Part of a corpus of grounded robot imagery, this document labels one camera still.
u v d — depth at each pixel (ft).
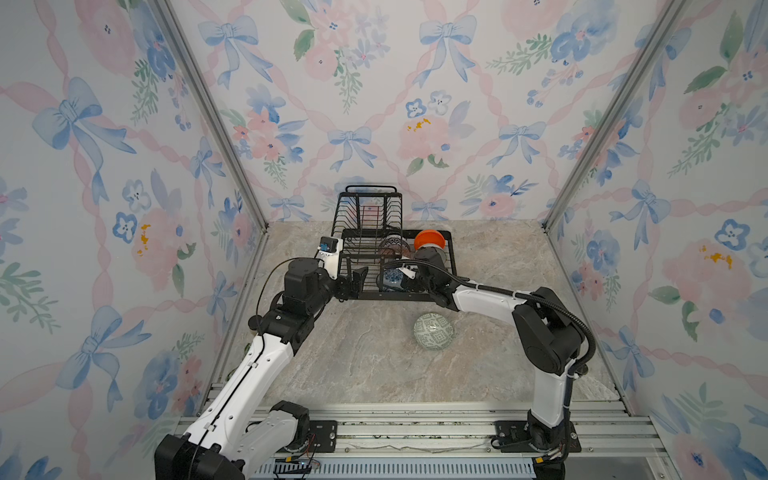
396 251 2.63
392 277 3.30
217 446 1.27
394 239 3.42
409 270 2.69
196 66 2.57
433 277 2.40
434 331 2.96
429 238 3.50
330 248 2.06
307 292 1.83
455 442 2.41
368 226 3.65
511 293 1.83
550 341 1.65
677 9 2.22
